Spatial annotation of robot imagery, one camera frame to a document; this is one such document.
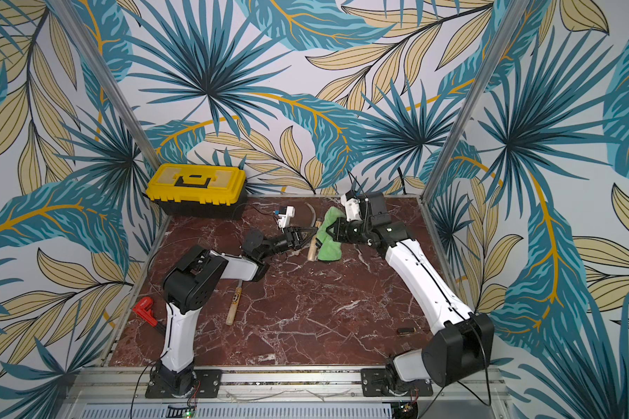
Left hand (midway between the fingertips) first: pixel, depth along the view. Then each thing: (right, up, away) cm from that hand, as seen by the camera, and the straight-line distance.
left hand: (319, 233), depth 81 cm
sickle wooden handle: (-28, -23, +7) cm, 37 cm away
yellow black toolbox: (-45, +16, +19) cm, 52 cm away
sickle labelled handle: (-2, -6, -1) cm, 6 cm away
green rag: (+3, -4, -7) cm, 9 cm away
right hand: (+3, +2, -3) cm, 4 cm away
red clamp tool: (-57, -25, +5) cm, 63 cm away
